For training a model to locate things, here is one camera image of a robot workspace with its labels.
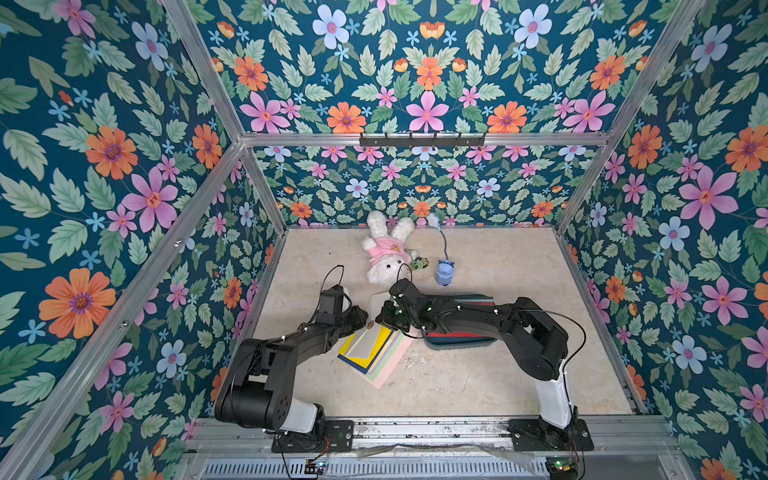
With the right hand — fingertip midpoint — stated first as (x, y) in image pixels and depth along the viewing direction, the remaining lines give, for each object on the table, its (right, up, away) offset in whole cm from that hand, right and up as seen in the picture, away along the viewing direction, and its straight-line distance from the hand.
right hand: (373, 319), depth 88 cm
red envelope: (+22, +2, -23) cm, 32 cm away
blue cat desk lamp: (+22, +15, +9) cm, 28 cm away
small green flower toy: (+15, +16, +19) cm, 29 cm away
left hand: (-2, +1, +5) cm, 6 cm away
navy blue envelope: (-6, -13, -2) cm, 14 cm away
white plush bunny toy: (+4, +20, +12) cm, 23 cm away
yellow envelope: (-2, -11, -4) cm, 12 cm away
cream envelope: (-2, -6, +1) cm, 6 cm away
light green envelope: (+3, -11, 0) cm, 12 cm away
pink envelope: (+10, -3, -9) cm, 14 cm away
